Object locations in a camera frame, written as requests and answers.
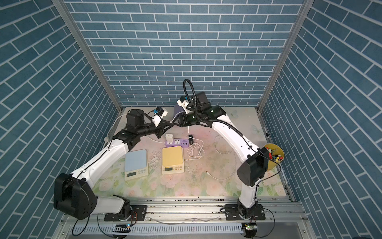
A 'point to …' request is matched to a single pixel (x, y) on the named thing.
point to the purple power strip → (182, 142)
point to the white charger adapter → (169, 137)
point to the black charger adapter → (191, 140)
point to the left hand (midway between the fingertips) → (175, 124)
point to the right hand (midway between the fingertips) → (177, 122)
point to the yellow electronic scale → (172, 160)
